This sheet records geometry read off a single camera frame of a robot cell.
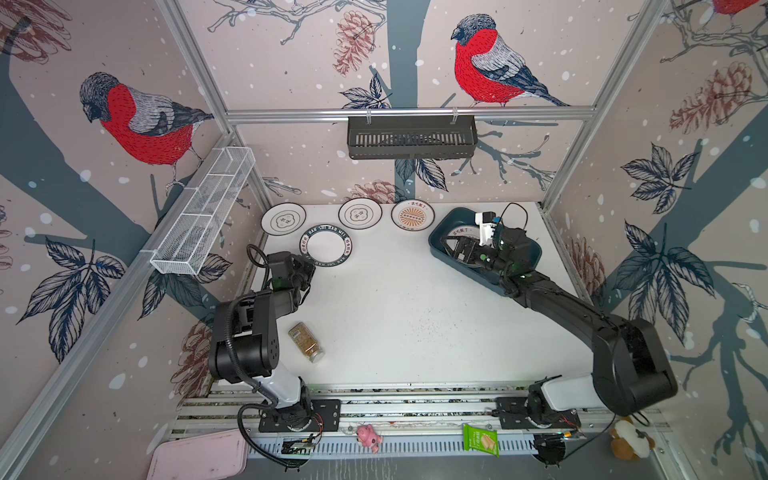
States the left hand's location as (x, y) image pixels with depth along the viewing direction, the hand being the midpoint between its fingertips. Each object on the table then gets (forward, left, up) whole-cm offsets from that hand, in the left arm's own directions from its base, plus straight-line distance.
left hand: (314, 255), depth 94 cm
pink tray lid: (-51, +20, -9) cm, 55 cm away
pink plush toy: (-47, -19, -7) cm, 51 cm away
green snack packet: (-48, -46, -9) cm, 67 cm away
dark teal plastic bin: (+4, -40, -1) cm, 41 cm away
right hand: (-4, -41, +11) cm, 43 cm away
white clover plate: (+26, +19, -10) cm, 34 cm away
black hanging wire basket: (+38, -32, +19) cm, 53 cm away
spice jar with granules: (-26, -1, -6) cm, 26 cm away
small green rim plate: (+8, -2, -6) cm, 10 cm away
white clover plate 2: (+27, -12, -9) cm, 31 cm away
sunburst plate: (+26, -34, -9) cm, 44 cm away
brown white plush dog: (-50, -79, -6) cm, 94 cm away
